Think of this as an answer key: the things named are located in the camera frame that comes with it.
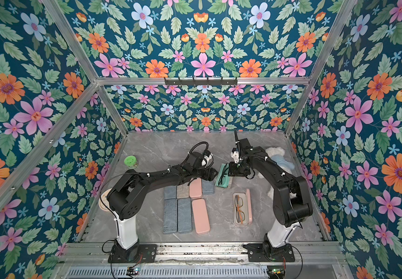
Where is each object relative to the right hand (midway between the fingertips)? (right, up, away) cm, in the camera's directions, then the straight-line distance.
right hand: (236, 171), depth 90 cm
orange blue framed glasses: (+1, -21, -6) cm, 22 cm away
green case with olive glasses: (-15, -9, +1) cm, 17 cm away
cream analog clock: (-68, -15, -3) cm, 69 cm away
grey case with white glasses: (-33, -21, -7) cm, 39 cm away
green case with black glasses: (-7, -6, +6) cm, 11 cm away
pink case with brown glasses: (-21, -10, +1) cm, 24 cm away
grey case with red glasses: (-34, -11, -1) cm, 36 cm away
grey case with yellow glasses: (-26, -20, -8) cm, 34 cm away
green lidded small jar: (-60, +4, +9) cm, 61 cm away
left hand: (-11, 0, +3) cm, 11 cm away
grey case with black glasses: (-28, -10, -1) cm, 29 cm away
